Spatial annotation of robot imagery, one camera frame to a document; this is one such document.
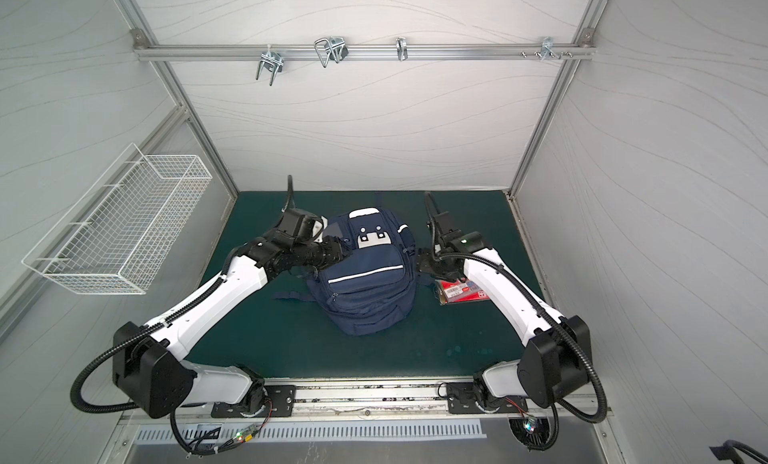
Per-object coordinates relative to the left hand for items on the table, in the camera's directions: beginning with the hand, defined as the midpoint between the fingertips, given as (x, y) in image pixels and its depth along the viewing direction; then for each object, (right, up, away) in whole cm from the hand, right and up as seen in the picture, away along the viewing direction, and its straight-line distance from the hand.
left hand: (353, 251), depth 78 cm
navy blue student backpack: (+5, -12, +6) cm, 14 cm away
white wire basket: (-53, +5, -11) cm, 55 cm away
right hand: (+21, -4, +4) cm, 22 cm away
